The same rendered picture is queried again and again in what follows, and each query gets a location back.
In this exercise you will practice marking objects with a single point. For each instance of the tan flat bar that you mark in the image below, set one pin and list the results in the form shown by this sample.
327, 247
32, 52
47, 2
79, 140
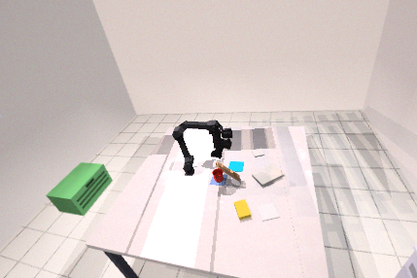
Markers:
228, 171

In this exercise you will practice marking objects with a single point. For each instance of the red cup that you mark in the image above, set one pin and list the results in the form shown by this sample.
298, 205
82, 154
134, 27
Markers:
218, 175

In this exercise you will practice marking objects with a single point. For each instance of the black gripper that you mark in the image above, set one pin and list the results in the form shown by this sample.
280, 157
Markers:
218, 149

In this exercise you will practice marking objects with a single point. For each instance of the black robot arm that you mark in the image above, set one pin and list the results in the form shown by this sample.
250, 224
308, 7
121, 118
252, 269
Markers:
213, 127

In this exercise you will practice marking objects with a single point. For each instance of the yellow flat block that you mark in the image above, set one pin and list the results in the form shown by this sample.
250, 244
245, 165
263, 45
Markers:
242, 210

